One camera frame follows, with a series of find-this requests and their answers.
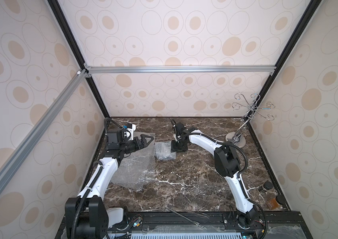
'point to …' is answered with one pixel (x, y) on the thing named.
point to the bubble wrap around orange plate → (135, 169)
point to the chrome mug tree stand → (253, 108)
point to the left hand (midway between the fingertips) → (152, 139)
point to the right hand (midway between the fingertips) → (178, 149)
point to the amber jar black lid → (273, 203)
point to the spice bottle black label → (267, 185)
